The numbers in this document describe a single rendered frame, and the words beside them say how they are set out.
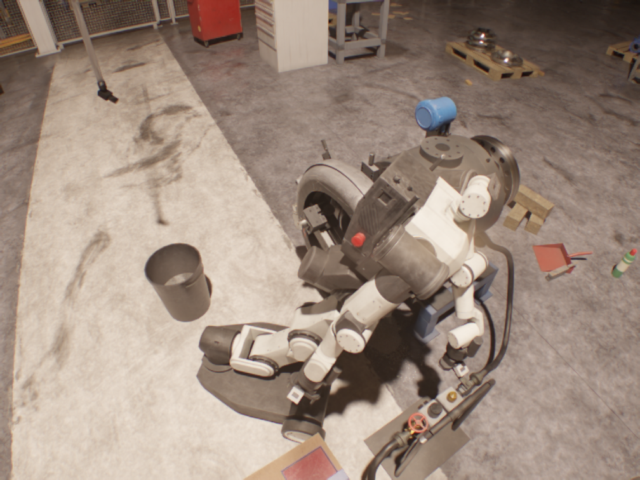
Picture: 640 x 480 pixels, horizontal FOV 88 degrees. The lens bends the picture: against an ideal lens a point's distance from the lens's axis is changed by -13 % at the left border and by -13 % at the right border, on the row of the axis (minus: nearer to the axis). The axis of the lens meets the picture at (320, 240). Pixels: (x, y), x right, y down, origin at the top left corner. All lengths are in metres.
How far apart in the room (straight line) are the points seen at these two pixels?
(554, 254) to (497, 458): 1.55
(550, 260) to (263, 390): 2.10
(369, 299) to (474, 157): 1.25
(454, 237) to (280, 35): 4.51
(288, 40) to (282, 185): 2.59
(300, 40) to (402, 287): 4.71
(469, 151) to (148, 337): 2.00
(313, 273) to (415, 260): 0.45
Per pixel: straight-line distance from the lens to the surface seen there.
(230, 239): 2.71
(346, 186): 1.50
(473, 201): 0.92
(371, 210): 0.96
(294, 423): 1.76
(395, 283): 0.83
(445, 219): 0.96
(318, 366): 1.16
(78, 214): 3.45
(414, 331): 2.23
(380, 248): 0.80
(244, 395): 1.86
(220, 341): 1.80
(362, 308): 0.92
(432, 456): 1.98
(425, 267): 0.80
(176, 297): 2.13
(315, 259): 1.16
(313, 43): 5.44
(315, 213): 1.73
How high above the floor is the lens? 1.86
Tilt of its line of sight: 45 degrees down
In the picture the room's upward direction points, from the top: straight up
